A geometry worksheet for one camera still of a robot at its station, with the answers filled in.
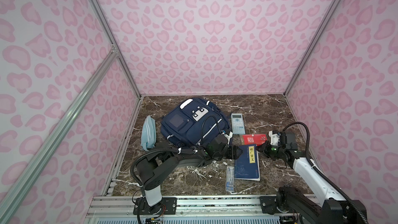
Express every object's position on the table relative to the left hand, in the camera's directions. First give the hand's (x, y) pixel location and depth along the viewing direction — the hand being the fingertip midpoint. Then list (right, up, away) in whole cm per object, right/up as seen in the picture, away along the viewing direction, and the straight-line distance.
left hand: (241, 150), depth 81 cm
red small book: (+14, +3, +15) cm, 20 cm away
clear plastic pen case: (-6, -13, +1) cm, 15 cm away
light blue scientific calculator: (+2, +12, +20) cm, 23 cm away
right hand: (+8, +2, +1) cm, 8 cm away
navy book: (+3, -8, +1) cm, 9 cm away
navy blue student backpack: (-27, +14, +16) cm, 34 cm away
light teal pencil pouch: (-54, +7, +14) cm, 56 cm away
